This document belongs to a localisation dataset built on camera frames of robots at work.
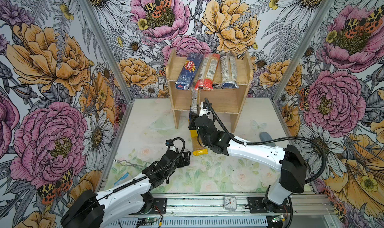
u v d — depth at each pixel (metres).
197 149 0.91
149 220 0.71
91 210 0.41
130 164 0.88
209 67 0.72
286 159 0.46
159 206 0.74
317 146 0.45
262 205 0.73
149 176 0.57
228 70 0.70
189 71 0.69
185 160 0.76
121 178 0.83
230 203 0.74
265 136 0.98
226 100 0.92
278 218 0.72
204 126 0.55
